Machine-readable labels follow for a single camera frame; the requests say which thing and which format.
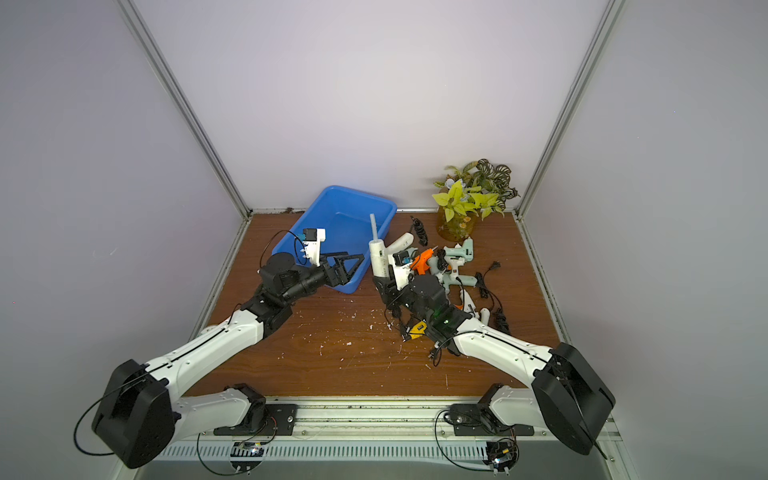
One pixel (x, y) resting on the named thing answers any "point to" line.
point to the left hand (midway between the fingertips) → (356, 257)
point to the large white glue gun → (380, 251)
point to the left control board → (246, 449)
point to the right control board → (500, 455)
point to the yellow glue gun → (418, 330)
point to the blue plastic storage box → (345, 216)
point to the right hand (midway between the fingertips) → (381, 270)
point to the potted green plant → (468, 192)
